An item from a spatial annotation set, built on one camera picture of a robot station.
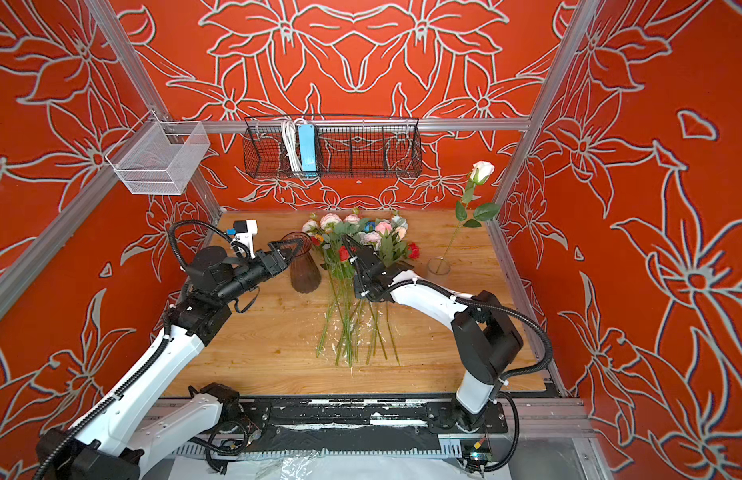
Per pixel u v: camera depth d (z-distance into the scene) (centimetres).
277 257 60
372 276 66
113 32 73
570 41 75
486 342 46
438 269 82
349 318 88
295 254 63
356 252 68
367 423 73
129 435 42
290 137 88
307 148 89
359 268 68
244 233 63
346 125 92
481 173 71
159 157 92
